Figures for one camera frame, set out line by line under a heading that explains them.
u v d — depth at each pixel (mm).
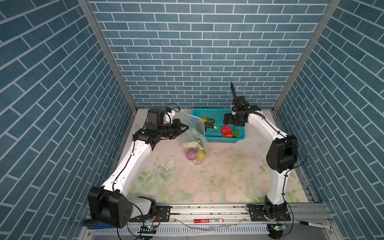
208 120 1081
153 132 553
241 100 748
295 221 722
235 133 1010
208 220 708
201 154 845
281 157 529
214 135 1050
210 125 1075
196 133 903
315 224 709
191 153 892
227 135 1018
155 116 568
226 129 1019
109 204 378
